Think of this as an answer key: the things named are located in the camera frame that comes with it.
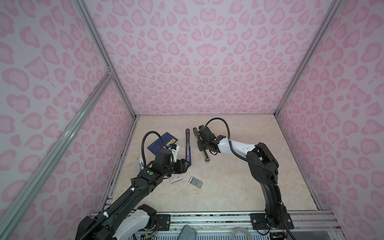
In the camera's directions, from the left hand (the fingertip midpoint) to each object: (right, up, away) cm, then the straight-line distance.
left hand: (187, 161), depth 79 cm
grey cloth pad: (+1, -30, -11) cm, 32 cm away
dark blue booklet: (-16, +10, +26) cm, 32 cm away
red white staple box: (-8, -12, +9) cm, 16 cm away
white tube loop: (+26, -31, -7) cm, 41 cm away
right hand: (+8, +8, +19) cm, 22 cm away
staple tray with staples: (+4, -14, +7) cm, 16 cm away
